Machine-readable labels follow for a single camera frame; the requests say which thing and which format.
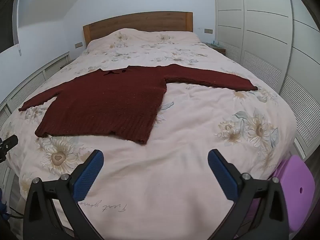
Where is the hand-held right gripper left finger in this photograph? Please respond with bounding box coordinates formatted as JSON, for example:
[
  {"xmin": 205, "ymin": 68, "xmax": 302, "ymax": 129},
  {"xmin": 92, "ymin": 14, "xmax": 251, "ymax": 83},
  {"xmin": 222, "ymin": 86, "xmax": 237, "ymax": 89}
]
[{"xmin": 22, "ymin": 149, "xmax": 104, "ymax": 240}]

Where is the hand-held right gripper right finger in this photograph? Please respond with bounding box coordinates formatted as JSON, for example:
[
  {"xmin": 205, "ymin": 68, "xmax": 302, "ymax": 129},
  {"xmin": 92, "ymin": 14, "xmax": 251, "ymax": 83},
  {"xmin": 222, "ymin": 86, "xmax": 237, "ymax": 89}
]
[{"xmin": 207, "ymin": 149, "xmax": 290, "ymax": 240}]

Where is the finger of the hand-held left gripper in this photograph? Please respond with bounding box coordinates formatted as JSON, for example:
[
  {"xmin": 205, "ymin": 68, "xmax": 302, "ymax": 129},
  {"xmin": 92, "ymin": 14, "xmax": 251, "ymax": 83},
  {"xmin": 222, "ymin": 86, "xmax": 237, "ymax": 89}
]
[{"xmin": 0, "ymin": 134, "xmax": 19, "ymax": 163}]

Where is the dark red knit sweater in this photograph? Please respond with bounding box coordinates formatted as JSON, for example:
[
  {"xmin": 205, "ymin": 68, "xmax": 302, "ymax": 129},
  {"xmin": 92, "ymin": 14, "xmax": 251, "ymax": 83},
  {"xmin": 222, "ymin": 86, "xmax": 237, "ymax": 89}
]
[{"xmin": 18, "ymin": 64, "xmax": 258, "ymax": 145}]

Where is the bed with floral duvet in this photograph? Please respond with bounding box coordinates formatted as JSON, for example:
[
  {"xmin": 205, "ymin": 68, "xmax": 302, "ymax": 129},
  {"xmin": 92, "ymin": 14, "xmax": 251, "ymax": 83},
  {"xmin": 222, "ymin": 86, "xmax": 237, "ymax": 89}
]
[{"xmin": 0, "ymin": 28, "xmax": 297, "ymax": 240}]

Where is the white low slatted cabinet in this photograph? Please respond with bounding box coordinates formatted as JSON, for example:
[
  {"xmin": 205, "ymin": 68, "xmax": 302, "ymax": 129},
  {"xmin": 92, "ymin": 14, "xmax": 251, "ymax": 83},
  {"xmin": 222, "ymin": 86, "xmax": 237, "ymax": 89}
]
[{"xmin": 0, "ymin": 51, "xmax": 70, "ymax": 130}]

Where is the purple plastic stool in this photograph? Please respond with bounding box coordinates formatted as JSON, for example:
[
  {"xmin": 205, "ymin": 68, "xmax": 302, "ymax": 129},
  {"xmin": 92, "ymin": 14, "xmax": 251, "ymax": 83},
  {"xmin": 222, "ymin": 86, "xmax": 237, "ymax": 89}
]
[{"xmin": 246, "ymin": 155, "xmax": 316, "ymax": 240}]

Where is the wooden nightstand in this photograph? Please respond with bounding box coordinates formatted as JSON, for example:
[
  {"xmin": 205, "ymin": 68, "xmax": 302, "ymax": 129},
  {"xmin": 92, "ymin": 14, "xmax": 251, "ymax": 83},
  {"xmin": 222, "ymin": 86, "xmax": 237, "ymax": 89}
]
[{"xmin": 209, "ymin": 42, "xmax": 227, "ymax": 56}]

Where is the wooden headboard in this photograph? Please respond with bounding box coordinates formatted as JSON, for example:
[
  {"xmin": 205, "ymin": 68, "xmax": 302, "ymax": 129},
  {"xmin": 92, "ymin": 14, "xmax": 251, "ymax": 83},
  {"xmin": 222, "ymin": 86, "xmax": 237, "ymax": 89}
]
[{"xmin": 83, "ymin": 12, "xmax": 194, "ymax": 49}]

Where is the white wardrobe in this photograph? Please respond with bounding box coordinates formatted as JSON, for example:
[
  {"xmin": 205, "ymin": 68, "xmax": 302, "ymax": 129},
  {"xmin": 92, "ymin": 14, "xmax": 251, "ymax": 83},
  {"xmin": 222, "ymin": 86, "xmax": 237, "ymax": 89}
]
[{"xmin": 213, "ymin": 0, "xmax": 320, "ymax": 160}]

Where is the black cable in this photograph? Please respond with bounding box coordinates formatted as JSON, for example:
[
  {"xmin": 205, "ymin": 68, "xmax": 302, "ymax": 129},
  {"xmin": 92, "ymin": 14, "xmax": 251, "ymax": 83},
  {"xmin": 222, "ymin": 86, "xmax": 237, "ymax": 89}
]
[{"xmin": 4, "ymin": 204, "xmax": 25, "ymax": 219}]

